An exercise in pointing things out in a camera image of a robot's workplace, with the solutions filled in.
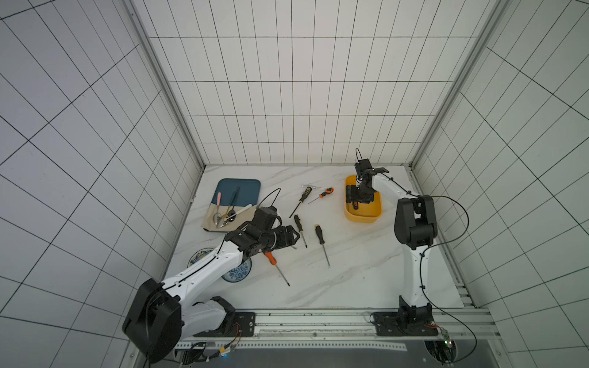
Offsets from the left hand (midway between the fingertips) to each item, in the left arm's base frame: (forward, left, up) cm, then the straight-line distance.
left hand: (288, 242), depth 81 cm
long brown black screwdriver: (+30, -8, -9) cm, 33 cm away
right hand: (+27, -27, -8) cm, 38 cm away
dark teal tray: (+30, +20, -10) cm, 38 cm away
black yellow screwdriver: (+11, -4, -9) cm, 15 cm away
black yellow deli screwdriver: (+5, -14, -10) cm, 18 cm away
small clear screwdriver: (+35, -7, -10) cm, 36 cm away
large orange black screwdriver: (-3, +6, -9) cm, 12 cm away
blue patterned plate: (-8, +18, -10) cm, 22 cm away
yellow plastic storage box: (+19, -34, -9) cm, 40 cm away
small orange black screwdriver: (+30, -17, -9) cm, 36 cm away
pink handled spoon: (+16, +32, -10) cm, 37 cm away
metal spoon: (+14, +30, -10) cm, 35 cm away
